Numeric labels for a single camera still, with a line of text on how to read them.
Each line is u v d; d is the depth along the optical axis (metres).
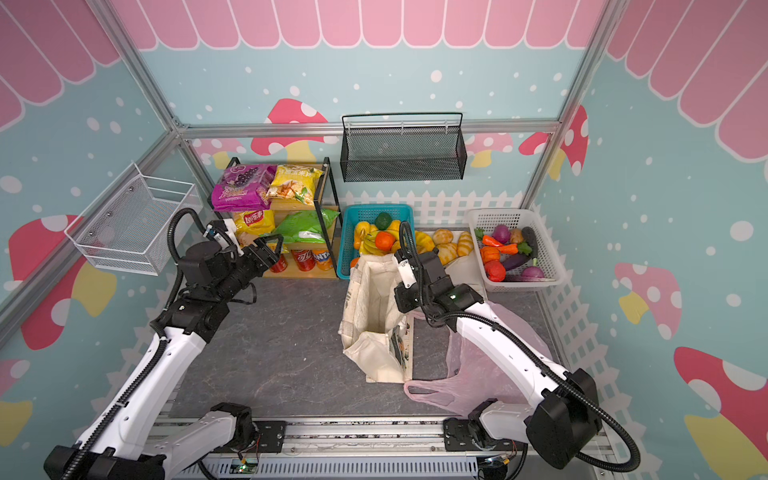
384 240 1.06
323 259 1.00
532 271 1.00
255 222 0.90
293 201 0.78
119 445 0.38
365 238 1.07
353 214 1.14
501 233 1.12
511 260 1.07
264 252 0.63
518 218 1.14
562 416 0.39
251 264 0.63
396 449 0.73
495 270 0.98
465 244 1.12
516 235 1.12
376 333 0.67
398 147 0.94
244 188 0.74
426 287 0.58
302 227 0.85
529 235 1.08
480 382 0.79
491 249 1.06
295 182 0.78
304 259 1.00
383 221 1.13
